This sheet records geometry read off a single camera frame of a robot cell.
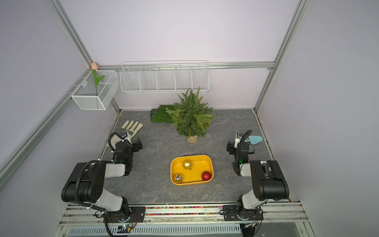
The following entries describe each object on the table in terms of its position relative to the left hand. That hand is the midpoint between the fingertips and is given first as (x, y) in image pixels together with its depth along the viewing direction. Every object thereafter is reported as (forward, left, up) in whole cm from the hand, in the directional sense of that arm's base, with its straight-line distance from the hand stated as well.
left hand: (132, 138), depth 92 cm
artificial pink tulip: (+29, +19, +25) cm, 43 cm away
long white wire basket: (+36, -22, +20) cm, 47 cm away
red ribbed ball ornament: (-26, -44, -4) cm, 51 cm away
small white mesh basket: (+14, +20, +25) cm, 35 cm away
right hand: (-5, -67, -2) cm, 67 cm away
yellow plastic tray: (-17, -43, -7) cm, 46 cm away
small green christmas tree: (+1, -38, +18) cm, 42 cm away
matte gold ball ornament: (-18, -34, -5) cm, 39 cm away
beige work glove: (+14, +9, -10) cm, 19 cm away
